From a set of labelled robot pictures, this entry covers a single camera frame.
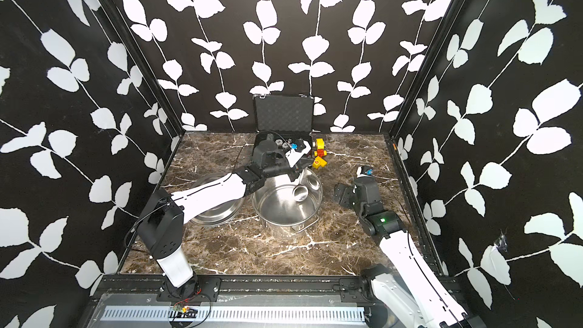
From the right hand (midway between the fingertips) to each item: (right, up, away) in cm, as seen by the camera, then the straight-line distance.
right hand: (344, 184), depth 79 cm
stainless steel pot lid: (-47, -13, +9) cm, 50 cm away
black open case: (-22, +28, +34) cm, 49 cm away
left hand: (-11, +10, -1) cm, 15 cm away
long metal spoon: (-16, -5, +14) cm, 22 cm away
